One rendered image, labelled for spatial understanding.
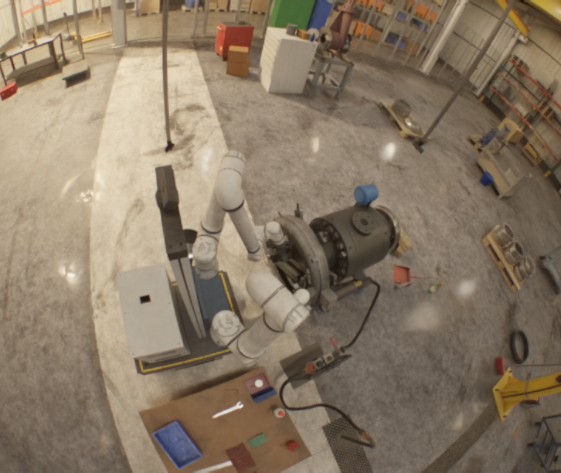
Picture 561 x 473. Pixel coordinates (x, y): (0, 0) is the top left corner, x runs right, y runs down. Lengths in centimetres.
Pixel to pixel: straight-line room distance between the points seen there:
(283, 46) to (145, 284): 429
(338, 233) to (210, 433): 175
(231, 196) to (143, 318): 94
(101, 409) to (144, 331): 123
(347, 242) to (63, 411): 296
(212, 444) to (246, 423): 29
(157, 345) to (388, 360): 225
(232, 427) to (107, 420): 120
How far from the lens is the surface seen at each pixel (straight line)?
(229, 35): 634
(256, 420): 200
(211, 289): 181
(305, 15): 856
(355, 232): 212
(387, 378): 296
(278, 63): 506
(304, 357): 255
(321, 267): 179
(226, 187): 116
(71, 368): 281
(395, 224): 254
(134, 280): 178
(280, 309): 92
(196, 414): 198
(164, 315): 166
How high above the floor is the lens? 243
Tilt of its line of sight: 56 degrees down
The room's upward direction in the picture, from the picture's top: 23 degrees clockwise
